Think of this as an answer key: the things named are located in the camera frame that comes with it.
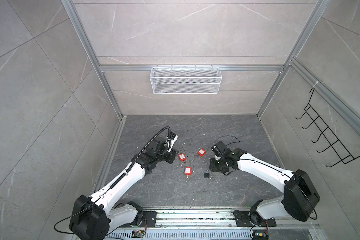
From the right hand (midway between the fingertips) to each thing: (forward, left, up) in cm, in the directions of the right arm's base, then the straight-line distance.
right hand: (211, 166), depth 85 cm
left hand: (+6, +20, +12) cm, 24 cm away
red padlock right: (+13, +4, -6) cm, 15 cm away
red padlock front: (-1, +14, -4) cm, 14 cm away
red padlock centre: (+10, +16, -5) cm, 20 cm away
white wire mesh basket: (+53, +13, +24) cm, 59 cm away
